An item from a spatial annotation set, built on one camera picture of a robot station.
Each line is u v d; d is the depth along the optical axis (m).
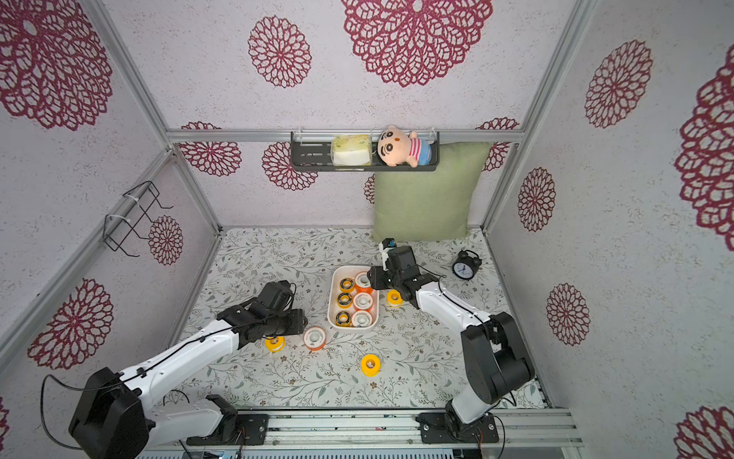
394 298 0.97
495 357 0.46
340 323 0.92
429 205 1.01
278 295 0.65
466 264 1.00
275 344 0.87
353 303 0.96
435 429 0.72
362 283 0.98
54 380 0.39
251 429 0.73
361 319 0.92
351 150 0.90
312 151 1.00
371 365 0.84
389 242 0.80
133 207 0.78
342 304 0.97
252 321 0.60
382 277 0.80
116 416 0.39
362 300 0.97
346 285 1.02
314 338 0.89
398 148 0.84
